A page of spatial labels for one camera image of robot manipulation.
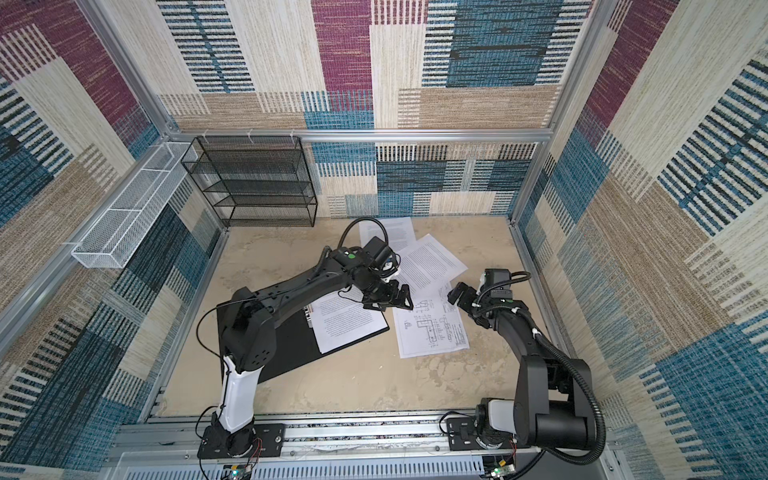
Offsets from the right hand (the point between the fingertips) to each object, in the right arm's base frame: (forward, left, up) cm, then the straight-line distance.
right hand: (458, 304), depth 90 cm
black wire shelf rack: (+47, +68, +11) cm, 84 cm away
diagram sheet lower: (-4, +7, -6) cm, 10 cm away
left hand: (-2, +17, +6) cm, 18 cm away
